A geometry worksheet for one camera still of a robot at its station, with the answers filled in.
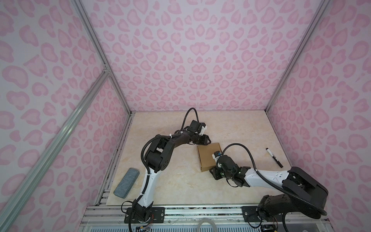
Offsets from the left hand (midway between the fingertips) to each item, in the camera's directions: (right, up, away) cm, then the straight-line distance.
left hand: (209, 141), depth 99 cm
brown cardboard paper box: (-4, -7, -9) cm, 12 cm away
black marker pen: (+41, -10, -6) cm, 42 cm away
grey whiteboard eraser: (-49, -22, -17) cm, 57 cm away
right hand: (0, -15, -12) cm, 20 cm away
